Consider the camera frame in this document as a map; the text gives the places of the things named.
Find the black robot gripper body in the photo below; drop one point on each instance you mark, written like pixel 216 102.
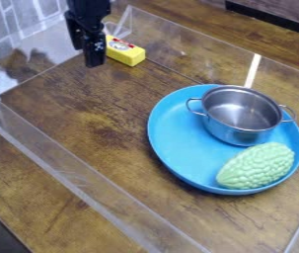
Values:
pixel 84 15

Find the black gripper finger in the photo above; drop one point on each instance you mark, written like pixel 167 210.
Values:
pixel 74 34
pixel 94 48

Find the dark baseboard strip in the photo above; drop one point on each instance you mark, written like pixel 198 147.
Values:
pixel 266 17

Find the clear acrylic enclosure wall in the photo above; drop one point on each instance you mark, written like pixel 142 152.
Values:
pixel 84 188

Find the blue round tray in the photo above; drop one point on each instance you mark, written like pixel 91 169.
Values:
pixel 194 154

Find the yellow toy brick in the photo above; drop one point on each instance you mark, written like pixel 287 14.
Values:
pixel 124 52

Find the green bitter gourd toy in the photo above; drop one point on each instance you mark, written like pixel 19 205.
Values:
pixel 257 167

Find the small steel pot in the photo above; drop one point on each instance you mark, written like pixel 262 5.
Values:
pixel 239 115

